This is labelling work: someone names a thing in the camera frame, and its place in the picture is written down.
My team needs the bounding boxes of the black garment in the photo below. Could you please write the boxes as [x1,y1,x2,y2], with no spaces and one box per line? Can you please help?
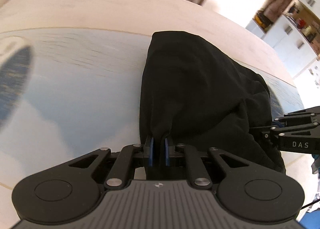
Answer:
[139,31,286,173]

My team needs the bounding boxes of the blue mountain print table mat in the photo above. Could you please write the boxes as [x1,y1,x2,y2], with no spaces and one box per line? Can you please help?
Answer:
[0,27,306,190]

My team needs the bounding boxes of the white and wood wall cabinet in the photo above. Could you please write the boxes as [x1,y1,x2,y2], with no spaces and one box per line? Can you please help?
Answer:
[246,0,319,77]

